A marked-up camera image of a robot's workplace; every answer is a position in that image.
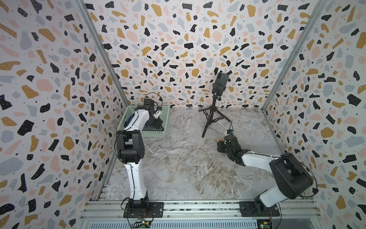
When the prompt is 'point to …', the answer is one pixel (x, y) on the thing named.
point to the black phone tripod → (212, 112)
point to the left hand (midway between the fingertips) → (156, 124)
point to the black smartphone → (220, 84)
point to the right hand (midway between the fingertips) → (220, 143)
